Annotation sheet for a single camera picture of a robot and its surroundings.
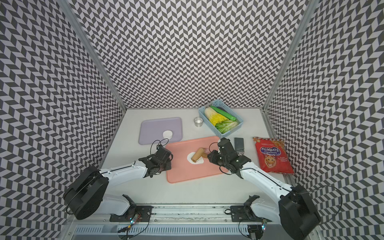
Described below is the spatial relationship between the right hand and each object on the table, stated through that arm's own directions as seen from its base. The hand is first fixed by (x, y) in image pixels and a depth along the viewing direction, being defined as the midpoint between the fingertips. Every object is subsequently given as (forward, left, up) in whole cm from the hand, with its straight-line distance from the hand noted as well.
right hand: (210, 160), depth 84 cm
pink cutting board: (-3, +16, -7) cm, 18 cm away
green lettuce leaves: (+24, -12, 0) cm, 27 cm away
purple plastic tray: (+25, +40, -5) cm, 48 cm away
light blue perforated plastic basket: (+47, -10, -1) cm, 48 cm away
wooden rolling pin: (+6, +7, -4) cm, 10 cm away
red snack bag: (+4, -38, -4) cm, 38 cm away
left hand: (0, +26, -7) cm, 27 cm away
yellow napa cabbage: (+31, -4, +1) cm, 32 cm away
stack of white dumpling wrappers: (+21, +28, -4) cm, 36 cm away
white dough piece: (+3, +6, -7) cm, 10 cm away
